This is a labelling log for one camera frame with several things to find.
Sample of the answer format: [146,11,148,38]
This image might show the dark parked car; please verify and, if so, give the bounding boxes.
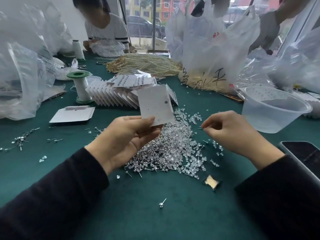
[126,15,166,39]

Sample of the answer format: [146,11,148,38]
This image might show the stack of white cards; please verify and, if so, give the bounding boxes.
[49,105,96,124]

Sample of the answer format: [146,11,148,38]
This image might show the orange and black tool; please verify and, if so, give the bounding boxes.
[220,92,244,102]

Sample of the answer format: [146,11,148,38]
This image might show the white-edged smartphone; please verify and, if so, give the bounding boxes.
[278,141,320,185]

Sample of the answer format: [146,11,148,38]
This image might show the pile of silver stud earrings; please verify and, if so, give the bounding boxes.
[85,126,200,179]

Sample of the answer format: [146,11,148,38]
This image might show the white handwritten plastic bag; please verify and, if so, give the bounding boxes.
[165,0,262,94]

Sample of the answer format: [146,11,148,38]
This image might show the green spool of white thread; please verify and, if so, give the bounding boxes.
[66,70,94,105]

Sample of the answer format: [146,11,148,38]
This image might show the person's left forearm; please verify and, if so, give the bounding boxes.
[0,147,110,240]

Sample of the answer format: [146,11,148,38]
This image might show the large clear plastic bag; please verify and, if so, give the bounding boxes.
[0,42,67,121]

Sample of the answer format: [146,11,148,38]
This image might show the person's left hand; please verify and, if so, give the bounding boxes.
[85,115,164,176]

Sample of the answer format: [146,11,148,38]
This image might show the white thread cone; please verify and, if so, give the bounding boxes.
[72,40,85,60]

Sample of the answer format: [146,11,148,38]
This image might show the pile of pearl strands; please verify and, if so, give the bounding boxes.
[96,53,183,77]

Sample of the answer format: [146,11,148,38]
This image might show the heap of clear plastic bags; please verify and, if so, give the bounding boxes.
[235,26,320,94]

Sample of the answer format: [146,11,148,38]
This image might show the small bag of pearls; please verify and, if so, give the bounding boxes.
[54,58,88,81]

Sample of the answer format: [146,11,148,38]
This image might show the clear plastic earring backs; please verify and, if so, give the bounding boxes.
[172,108,224,179]

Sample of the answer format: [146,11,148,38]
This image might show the person's right hand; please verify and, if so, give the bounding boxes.
[201,110,285,171]

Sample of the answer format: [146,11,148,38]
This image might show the small scatter of silver studs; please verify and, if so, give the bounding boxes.
[0,127,40,152]

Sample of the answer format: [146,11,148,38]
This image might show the clear plastic bowl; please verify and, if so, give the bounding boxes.
[240,85,313,134]

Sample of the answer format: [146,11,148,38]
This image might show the person's right forearm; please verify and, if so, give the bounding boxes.
[234,155,320,240]

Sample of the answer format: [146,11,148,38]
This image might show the white earring card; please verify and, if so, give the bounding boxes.
[137,84,175,127]

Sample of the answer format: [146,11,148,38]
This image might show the row of white cards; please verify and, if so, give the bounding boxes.
[85,70,179,110]

